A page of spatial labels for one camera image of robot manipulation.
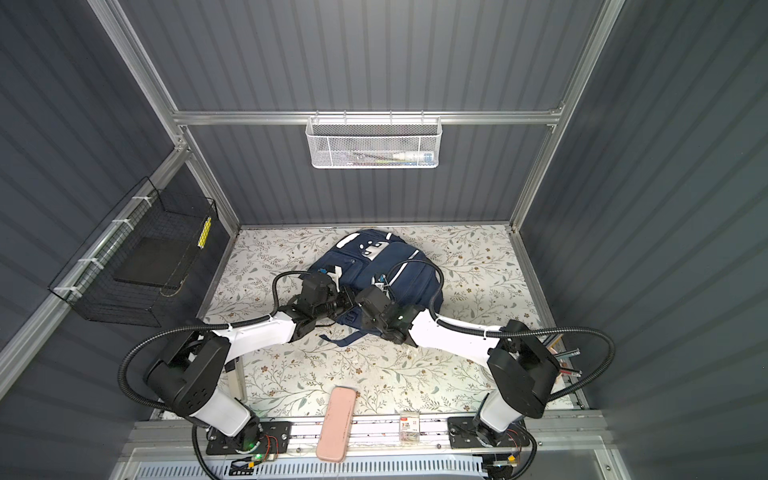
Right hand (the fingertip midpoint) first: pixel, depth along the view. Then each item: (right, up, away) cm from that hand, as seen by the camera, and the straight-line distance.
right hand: (370, 312), depth 85 cm
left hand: (0, +5, +3) cm, 6 cm away
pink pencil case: (-8, -28, -12) cm, 32 cm away
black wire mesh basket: (-57, +13, -14) cm, 60 cm away
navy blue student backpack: (+3, +15, +10) cm, 18 cm away
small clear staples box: (+11, -26, -12) cm, 31 cm away
